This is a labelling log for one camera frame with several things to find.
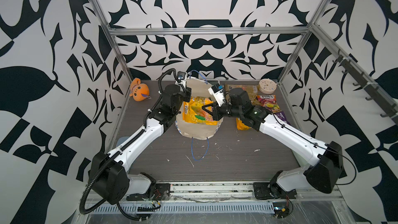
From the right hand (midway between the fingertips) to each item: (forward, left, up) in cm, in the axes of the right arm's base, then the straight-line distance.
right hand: (203, 106), depth 72 cm
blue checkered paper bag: (-7, +3, -12) cm, 14 cm away
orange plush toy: (+25, +40, -17) cm, 51 cm away
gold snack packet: (+29, -35, -23) cm, 51 cm away
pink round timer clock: (+36, -48, -27) cm, 66 cm away
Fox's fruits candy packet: (+21, -45, -26) cm, 56 cm away
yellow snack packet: (-1, +5, -3) cm, 6 cm away
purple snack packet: (+11, -50, -26) cm, 57 cm away
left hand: (+13, +10, +5) cm, 17 cm away
